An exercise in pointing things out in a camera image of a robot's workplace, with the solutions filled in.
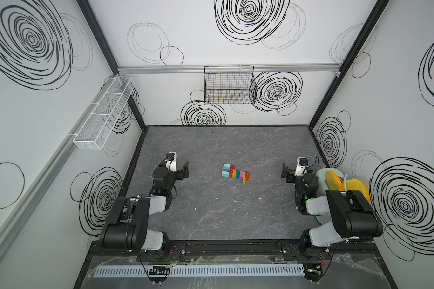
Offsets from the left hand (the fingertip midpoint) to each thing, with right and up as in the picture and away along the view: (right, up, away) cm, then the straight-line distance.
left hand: (177, 160), depth 90 cm
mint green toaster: (+65, -10, -14) cm, 67 cm away
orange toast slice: (+67, -6, -19) cm, 70 cm away
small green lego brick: (+29, -8, +4) cm, 30 cm away
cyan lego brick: (+24, -8, +6) cm, 26 cm away
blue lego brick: (+31, -8, +5) cm, 32 cm away
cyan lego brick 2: (+25, -5, +9) cm, 27 cm away
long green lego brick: (+34, -10, +3) cm, 36 cm away
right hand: (+60, -2, 0) cm, 60 cm away
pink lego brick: (+33, -8, +4) cm, 34 cm away
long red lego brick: (+28, -5, +9) cm, 30 cm away
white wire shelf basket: (-30, +28, -8) cm, 41 cm away
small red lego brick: (+36, -9, +4) cm, 38 cm away
